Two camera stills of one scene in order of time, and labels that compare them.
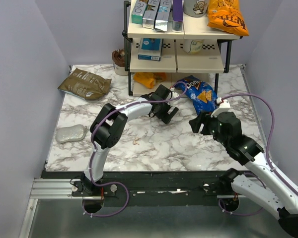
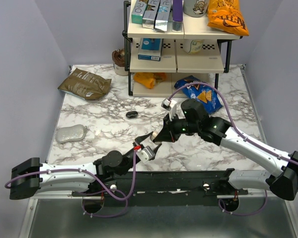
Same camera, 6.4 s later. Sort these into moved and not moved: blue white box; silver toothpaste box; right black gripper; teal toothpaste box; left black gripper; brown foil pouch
Moved: left black gripper; right black gripper
Not moved: brown foil pouch; blue white box; teal toothpaste box; silver toothpaste box
